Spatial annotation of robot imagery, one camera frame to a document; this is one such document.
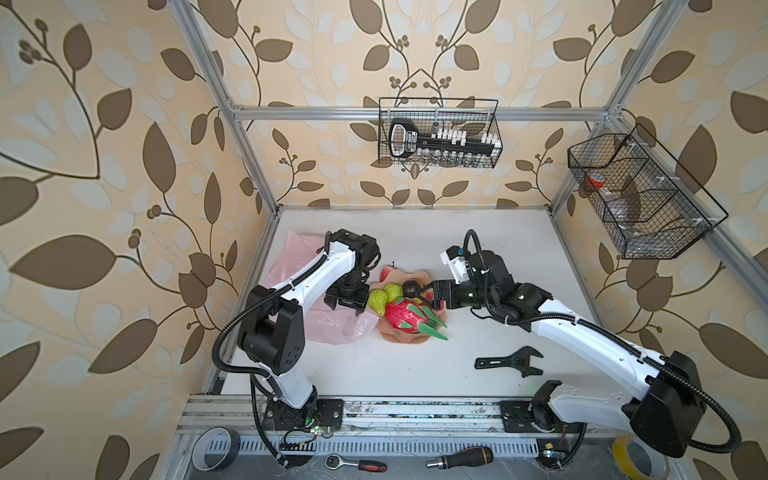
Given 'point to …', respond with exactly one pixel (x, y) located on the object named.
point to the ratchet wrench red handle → (333, 462)
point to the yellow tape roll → (637, 462)
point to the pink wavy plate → (401, 277)
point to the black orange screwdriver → (473, 456)
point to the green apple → (394, 292)
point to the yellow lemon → (417, 300)
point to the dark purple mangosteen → (411, 288)
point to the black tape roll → (215, 449)
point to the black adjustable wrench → (520, 359)
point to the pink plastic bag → (337, 326)
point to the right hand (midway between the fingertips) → (428, 295)
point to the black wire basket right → (648, 211)
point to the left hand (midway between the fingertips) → (352, 308)
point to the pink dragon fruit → (409, 316)
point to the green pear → (377, 300)
